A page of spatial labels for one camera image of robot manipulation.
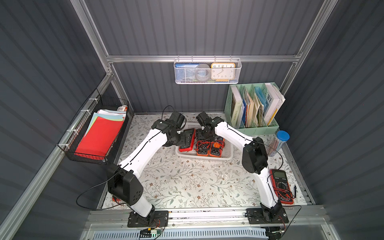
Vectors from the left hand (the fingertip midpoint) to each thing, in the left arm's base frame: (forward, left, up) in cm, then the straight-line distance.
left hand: (179, 141), depth 81 cm
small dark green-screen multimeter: (+5, -18, -6) cm, 19 cm away
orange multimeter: (+4, -22, -15) cm, 27 cm away
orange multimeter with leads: (+1, -14, -9) cm, 16 cm away
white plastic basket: (+2, -30, -17) cm, 34 cm away
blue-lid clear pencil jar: (+2, -57, +1) cm, 57 cm away
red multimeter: (-22, -56, -15) cm, 62 cm away
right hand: (+11, -15, -10) cm, 21 cm away
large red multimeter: (+10, -8, -8) cm, 15 cm away
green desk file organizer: (+20, -64, -12) cm, 68 cm away
